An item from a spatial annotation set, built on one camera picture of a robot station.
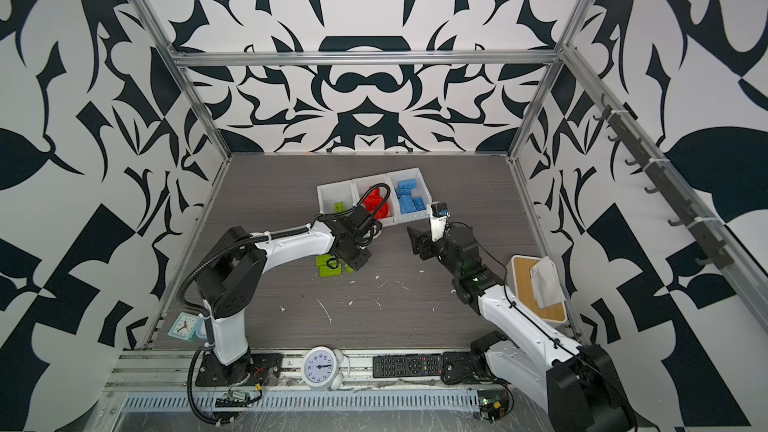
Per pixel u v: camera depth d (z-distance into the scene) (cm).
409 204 101
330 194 102
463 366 74
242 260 48
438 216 70
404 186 108
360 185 102
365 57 90
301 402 77
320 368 73
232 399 69
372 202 100
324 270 90
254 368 74
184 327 79
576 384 39
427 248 73
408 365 74
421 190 102
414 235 76
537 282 84
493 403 71
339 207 103
